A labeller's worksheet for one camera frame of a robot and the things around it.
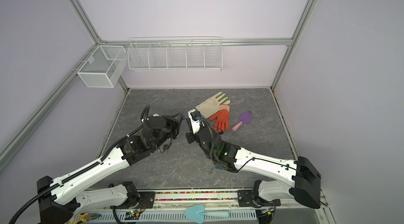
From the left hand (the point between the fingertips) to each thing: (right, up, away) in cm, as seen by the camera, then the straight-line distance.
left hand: (185, 116), depth 69 cm
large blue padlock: (+15, -29, +14) cm, 35 cm away
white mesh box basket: (-58, +28, +31) cm, 71 cm away
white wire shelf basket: (-12, +37, +30) cm, 49 cm away
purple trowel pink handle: (+35, -4, +36) cm, 51 cm away
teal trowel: (+5, -44, +1) cm, 44 cm away
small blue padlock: (-1, 0, 0) cm, 1 cm away
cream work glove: (+13, +4, +41) cm, 43 cm away
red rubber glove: (+19, -4, +34) cm, 39 cm away
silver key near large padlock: (+11, -30, +13) cm, 35 cm away
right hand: (+1, -2, 0) cm, 2 cm away
